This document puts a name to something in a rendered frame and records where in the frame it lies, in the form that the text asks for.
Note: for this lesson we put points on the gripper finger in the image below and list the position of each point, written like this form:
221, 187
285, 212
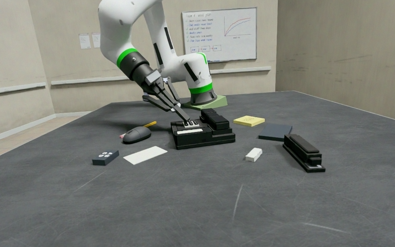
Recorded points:
167, 106
176, 99

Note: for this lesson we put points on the yellow sticky note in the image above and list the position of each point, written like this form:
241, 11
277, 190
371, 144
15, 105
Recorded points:
248, 121

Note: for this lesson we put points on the dark grey computer mouse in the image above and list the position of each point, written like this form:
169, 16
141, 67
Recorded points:
137, 134

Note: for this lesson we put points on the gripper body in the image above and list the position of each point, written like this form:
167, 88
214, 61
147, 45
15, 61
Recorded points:
138, 76

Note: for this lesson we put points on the dark grey telephone handset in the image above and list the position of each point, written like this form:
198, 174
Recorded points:
216, 121

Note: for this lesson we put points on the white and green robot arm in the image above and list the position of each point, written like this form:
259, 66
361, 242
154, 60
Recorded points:
116, 18

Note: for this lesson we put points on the white rectangular sheet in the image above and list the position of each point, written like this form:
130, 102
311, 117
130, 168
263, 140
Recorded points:
144, 155

